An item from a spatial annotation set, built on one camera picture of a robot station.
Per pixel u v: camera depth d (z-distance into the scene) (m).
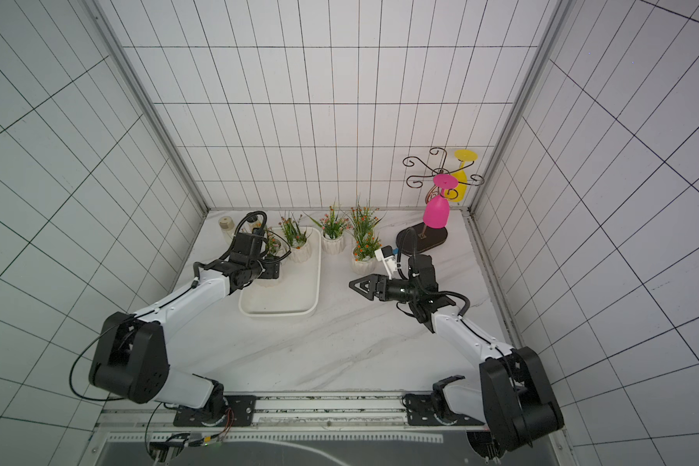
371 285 0.69
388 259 0.74
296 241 1.00
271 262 0.81
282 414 0.74
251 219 1.08
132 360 0.42
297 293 0.96
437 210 0.91
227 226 1.01
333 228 0.98
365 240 0.93
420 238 1.10
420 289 0.64
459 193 0.80
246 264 0.67
